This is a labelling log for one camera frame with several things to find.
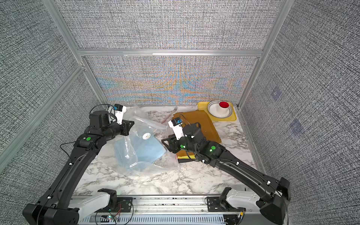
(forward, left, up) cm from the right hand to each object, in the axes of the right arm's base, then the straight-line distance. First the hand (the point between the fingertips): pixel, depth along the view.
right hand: (165, 136), depth 66 cm
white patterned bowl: (+44, -34, -29) cm, 63 cm away
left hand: (+10, +16, -1) cm, 19 cm away
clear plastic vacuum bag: (-1, +1, -30) cm, 30 cm away
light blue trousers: (+7, +17, -24) cm, 30 cm away
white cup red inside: (+39, -40, -22) cm, 60 cm away
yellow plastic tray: (+48, -27, -30) cm, 63 cm away
